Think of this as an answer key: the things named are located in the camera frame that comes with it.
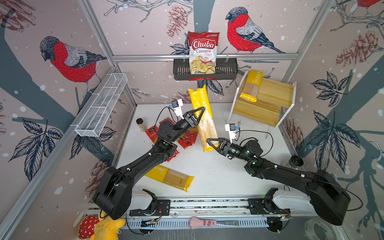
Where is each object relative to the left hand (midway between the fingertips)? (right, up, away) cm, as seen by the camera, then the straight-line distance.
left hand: (204, 110), depth 64 cm
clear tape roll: (+52, -54, +2) cm, 75 cm away
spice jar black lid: (-41, -8, +35) cm, 55 cm away
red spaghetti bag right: (-9, -18, +33) cm, 39 cm away
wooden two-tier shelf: (+39, +7, +14) cm, 42 cm away
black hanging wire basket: (+16, +28, +31) cm, 45 cm away
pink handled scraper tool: (-4, -52, +4) cm, 53 cm away
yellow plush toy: (-42, -51, -2) cm, 65 cm away
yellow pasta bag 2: (+1, -8, +3) cm, 9 cm away
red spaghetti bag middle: (-25, -5, +44) cm, 51 cm away
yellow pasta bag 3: (-18, -37, +18) cm, 45 cm away
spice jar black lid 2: (+50, -27, +14) cm, 58 cm away
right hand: (+1, -16, +3) cm, 16 cm away
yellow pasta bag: (+27, +13, +17) cm, 34 cm away
